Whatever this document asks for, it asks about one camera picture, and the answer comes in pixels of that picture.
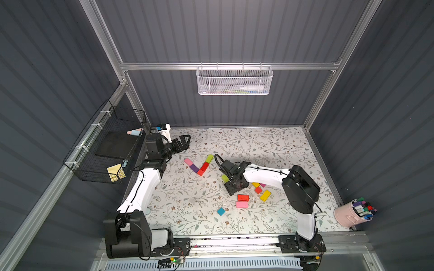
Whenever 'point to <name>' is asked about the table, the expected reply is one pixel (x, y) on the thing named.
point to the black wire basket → (85, 165)
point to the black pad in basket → (117, 144)
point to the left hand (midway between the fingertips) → (184, 138)
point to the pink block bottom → (242, 204)
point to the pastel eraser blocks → (135, 132)
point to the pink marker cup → (354, 213)
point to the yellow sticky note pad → (116, 172)
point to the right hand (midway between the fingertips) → (233, 189)
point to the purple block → (195, 169)
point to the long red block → (204, 166)
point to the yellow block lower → (265, 195)
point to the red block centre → (243, 197)
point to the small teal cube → (221, 211)
